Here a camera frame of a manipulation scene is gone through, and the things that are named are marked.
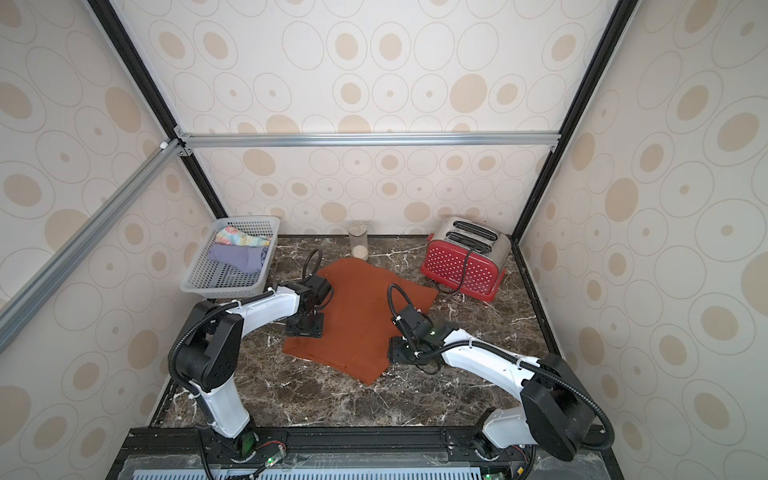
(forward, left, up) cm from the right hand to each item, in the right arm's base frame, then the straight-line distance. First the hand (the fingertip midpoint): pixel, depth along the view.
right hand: (404, 352), depth 84 cm
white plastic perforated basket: (+24, +69, +1) cm, 73 cm away
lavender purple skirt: (+29, +55, +5) cm, 63 cm away
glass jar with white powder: (+37, +17, +7) cm, 41 cm away
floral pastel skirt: (+40, +65, +6) cm, 76 cm away
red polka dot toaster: (+27, -19, +12) cm, 35 cm away
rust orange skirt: (+8, +14, +3) cm, 16 cm away
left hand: (+7, +27, -3) cm, 28 cm away
